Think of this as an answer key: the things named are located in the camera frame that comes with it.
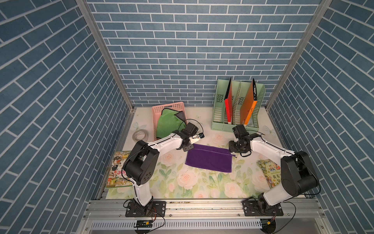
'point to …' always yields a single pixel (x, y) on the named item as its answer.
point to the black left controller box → (143, 224)
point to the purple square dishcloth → (209, 158)
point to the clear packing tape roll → (139, 134)
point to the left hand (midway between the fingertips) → (190, 141)
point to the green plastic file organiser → (219, 121)
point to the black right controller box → (268, 225)
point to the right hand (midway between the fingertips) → (233, 148)
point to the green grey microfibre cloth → (168, 123)
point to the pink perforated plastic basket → (157, 110)
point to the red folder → (229, 101)
